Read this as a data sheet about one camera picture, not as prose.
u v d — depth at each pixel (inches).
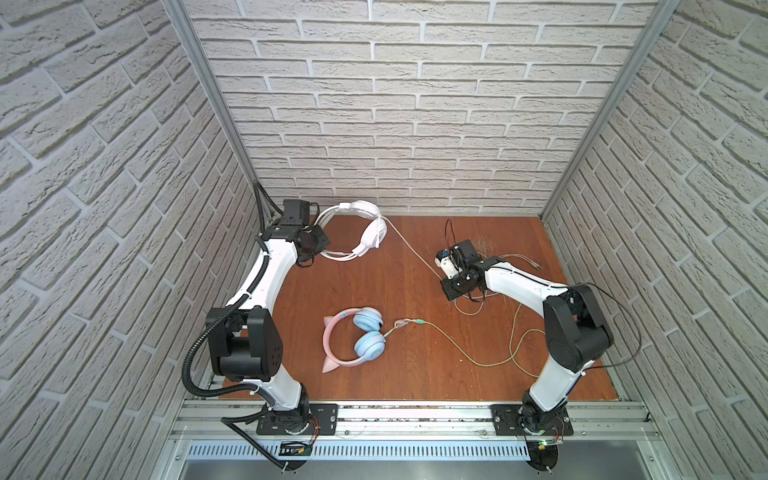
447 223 44.7
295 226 26.3
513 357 33.0
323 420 28.8
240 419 23.9
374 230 31.2
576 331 18.9
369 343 31.3
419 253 34.6
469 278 27.3
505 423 29.0
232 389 18.2
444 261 33.8
